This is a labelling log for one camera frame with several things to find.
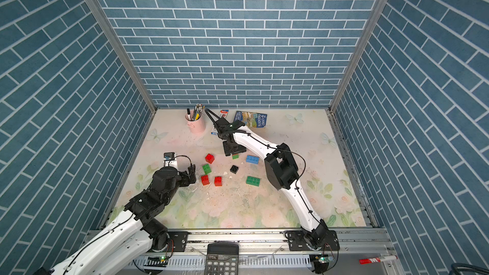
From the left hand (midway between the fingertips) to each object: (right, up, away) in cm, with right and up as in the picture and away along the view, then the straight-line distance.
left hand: (190, 167), depth 80 cm
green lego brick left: (+4, -3, +11) cm, 12 cm away
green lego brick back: (+18, +2, +16) cm, 24 cm away
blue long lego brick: (+26, +1, +16) cm, 31 cm away
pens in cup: (-3, +25, +19) cm, 31 cm away
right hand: (+17, +4, +15) cm, 24 cm away
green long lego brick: (+27, -9, +9) cm, 30 cm away
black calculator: (+16, -31, -12) cm, 37 cm away
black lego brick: (+17, -4, +13) cm, 22 cm away
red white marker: (+68, -32, -11) cm, 76 cm away
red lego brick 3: (+11, -8, +6) cm, 15 cm away
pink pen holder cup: (-4, +18, +24) cm, 30 cm away
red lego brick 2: (+5, -7, +6) cm, 11 cm away
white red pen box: (+8, +25, +36) cm, 45 cm away
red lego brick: (+5, +1, +15) cm, 16 cm away
